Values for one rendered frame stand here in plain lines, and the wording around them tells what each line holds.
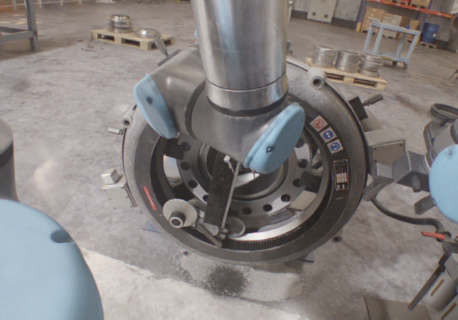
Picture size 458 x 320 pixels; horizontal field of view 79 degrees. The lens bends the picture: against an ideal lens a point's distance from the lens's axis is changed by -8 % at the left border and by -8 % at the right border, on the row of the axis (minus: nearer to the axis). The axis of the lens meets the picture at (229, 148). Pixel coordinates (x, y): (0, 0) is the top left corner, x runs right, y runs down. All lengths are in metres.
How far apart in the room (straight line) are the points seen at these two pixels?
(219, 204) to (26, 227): 0.74
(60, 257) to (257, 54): 0.21
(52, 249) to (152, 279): 1.21
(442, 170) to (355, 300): 1.18
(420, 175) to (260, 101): 0.41
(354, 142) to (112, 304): 1.06
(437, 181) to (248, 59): 0.27
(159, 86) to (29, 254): 0.27
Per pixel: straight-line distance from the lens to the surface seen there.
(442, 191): 0.41
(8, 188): 0.33
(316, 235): 1.00
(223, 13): 0.25
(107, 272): 1.44
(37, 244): 0.20
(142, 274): 1.41
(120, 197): 1.08
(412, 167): 0.62
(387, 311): 1.56
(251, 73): 0.27
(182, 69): 0.41
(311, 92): 0.76
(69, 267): 0.19
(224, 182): 0.86
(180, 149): 0.99
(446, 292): 1.30
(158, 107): 0.39
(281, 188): 1.03
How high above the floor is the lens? 1.13
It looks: 30 degrees down
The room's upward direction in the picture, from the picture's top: 9 degrees clockwise
